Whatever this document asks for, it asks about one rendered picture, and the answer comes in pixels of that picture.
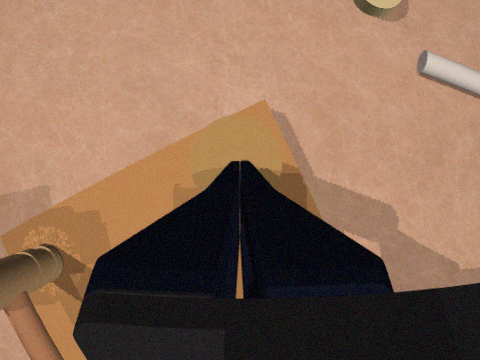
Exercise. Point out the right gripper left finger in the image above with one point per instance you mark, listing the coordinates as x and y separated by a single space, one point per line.
184 251

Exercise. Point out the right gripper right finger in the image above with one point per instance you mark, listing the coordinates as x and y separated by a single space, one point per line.
294 253

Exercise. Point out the white cylinder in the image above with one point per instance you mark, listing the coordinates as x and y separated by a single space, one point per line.
449 71

